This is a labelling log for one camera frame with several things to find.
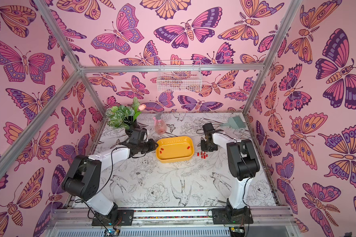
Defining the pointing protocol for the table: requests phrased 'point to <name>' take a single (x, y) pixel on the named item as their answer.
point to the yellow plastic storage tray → (173, 149)
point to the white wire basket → (179, 76)
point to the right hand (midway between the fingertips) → (204, 148)
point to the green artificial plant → (120, 116)
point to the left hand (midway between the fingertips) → (159, 144)
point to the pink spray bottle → (159, 126)
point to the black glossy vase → (129, 120)
